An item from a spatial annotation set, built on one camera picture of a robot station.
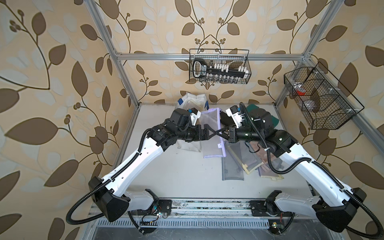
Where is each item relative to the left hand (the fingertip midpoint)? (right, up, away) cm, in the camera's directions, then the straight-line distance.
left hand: (207, 132), depth 67 cm
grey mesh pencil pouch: (+16, -23, +20) cm, 35 cm away
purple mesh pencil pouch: (+3, -6, -3) cm, 8 cm away
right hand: (+4, 0, -2) cm, 4 cm away
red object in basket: (+52, +21, +14) cm, 58 cm away
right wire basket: (+59, +14, +6) cm, 61 cm away
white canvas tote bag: (-4, +17, +32) cm, 36 cm away
